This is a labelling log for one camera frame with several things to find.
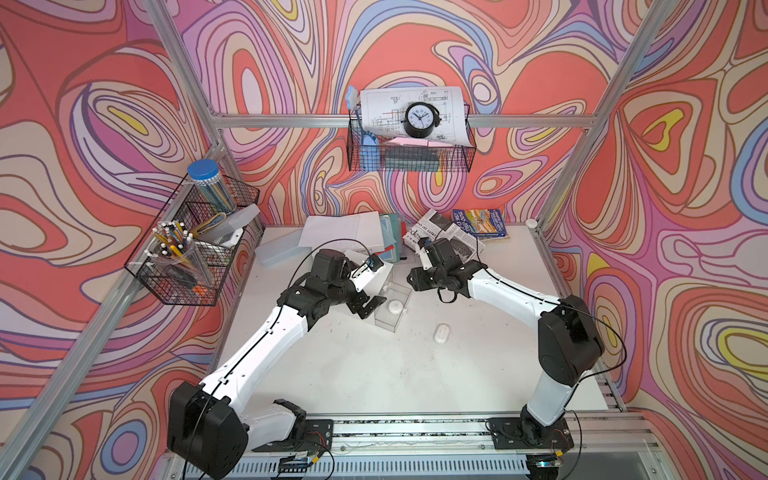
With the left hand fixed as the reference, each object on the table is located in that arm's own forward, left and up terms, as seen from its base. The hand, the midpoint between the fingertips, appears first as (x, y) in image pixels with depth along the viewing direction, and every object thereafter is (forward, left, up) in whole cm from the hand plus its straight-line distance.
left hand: (375, 284), depth 78 cm
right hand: (+7, -13, -10) cm, 18 cm away
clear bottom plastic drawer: (+1, -2, -19) cm, 19 cm away
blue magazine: (+39, -41, -15) cm, 58 cm away
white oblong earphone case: (-5, -20, -19) cm, 27 cm away
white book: (+34, +5, -13) cm, 37 cm away
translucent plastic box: (+32, +38, -20) cm, 53 cm away
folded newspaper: (+34, -21, -11) cm, 41 cm away
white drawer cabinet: (+5, -2, -7) cm, 8 cm away
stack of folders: (+35, -6, -16) cm, 38 cm away
